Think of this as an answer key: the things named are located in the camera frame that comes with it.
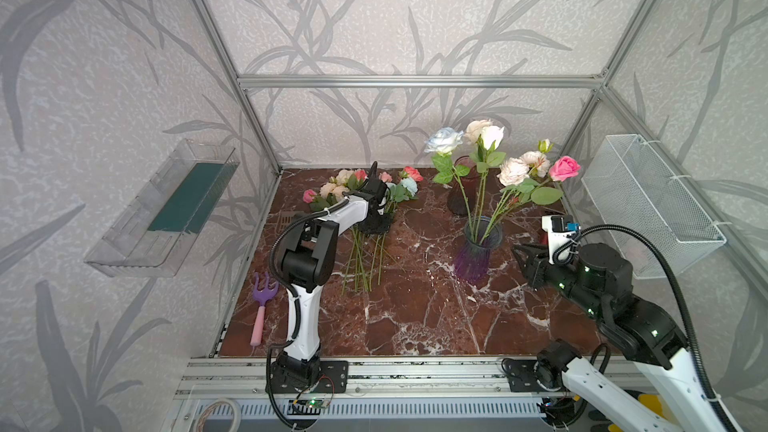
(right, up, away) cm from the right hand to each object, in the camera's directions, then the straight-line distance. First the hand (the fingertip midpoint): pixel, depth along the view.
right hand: (516, 236), depth 66 cm
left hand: (-31, 0, +35) cm, 47 cm away
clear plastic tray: (-79, +1, -3) cm, 79 cm away
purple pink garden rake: (-67, -21, +22) cm, 73 cm away
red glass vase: (-10, +10, +8) cm, 16 cm away
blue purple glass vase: (-4, -2, +15) cm, 15 cm away
